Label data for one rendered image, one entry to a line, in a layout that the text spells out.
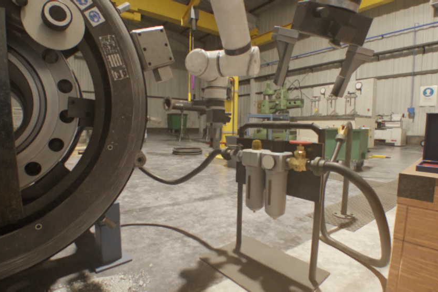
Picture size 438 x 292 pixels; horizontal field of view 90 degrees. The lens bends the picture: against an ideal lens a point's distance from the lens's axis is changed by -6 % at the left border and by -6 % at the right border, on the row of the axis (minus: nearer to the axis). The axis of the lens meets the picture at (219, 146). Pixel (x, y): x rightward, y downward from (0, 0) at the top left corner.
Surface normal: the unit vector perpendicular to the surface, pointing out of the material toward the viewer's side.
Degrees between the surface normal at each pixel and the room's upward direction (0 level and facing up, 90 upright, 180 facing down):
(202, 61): 91
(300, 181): 90
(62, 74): 90
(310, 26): 113
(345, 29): 135
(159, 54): 90
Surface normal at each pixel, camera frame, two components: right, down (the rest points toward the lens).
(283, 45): 0.09, 0.47
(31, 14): 0.67, 0.07
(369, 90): -0.90, 0.02
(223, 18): -0.36, 0.77
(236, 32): 0.19, 0.72
